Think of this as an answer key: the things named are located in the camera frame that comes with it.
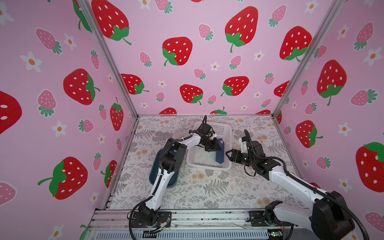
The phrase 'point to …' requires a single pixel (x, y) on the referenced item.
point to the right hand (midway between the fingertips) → (228, 153)
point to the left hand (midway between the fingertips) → (222, 149)
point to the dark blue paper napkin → (220, 154)
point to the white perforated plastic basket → (197, 157)
